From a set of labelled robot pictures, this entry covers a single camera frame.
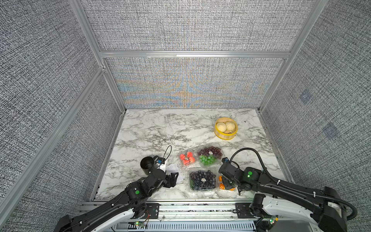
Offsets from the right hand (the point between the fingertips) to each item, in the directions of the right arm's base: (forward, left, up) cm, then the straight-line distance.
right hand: (224, 177), depth 80 cm
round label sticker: (-2, +12, +2) cm, 12 cm away
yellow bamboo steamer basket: (+30, -7, -3) cm, 31 cm away
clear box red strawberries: (+12, +20, -2) cm, 24 cm away
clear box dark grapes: (0, +17, -1) cm, 17 cm away
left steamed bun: (+34, -3, +1) cm, 34 cm away
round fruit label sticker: (+14, +6, +1) cm, 16 cm away
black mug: (+8, +45, -1) cm, 45 cm away
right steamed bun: (+35, -10, 0) cm, 37 cm away
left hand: (+2, +27, +2) cm, 27 cm away
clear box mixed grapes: (+13, +7, 0) cm, 15 cm away
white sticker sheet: (+7, +29, -5) cm, 30 cm away
